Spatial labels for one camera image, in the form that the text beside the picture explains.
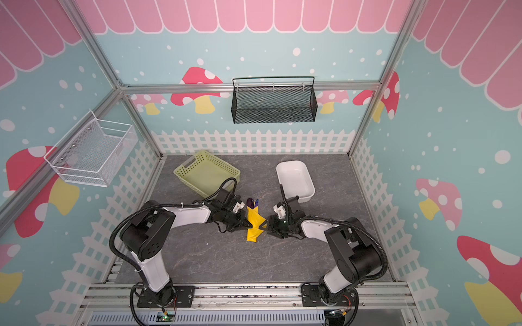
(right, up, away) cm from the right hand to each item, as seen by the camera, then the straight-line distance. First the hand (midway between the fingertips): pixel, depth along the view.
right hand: (261, 228), depth 87 cm
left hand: (-5, -1, +2) cm, 5 cm away
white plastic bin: (+18, +20, +20) cm, 33 cm away
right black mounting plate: (+19, -21, -13) cm, 31 cm away
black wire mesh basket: (+5, +59, +7) cm, 59 cm away
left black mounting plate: (-28, -21, -13) cm, 38 cm away
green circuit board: (-34, -28, -15) cm, 47 cm away
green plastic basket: (-32, +25, +25) cm, 47 cm away
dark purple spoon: (-6, +10, +10) cm, 15 cm away
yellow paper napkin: (-3, +2, +6) cm, 7 cm away
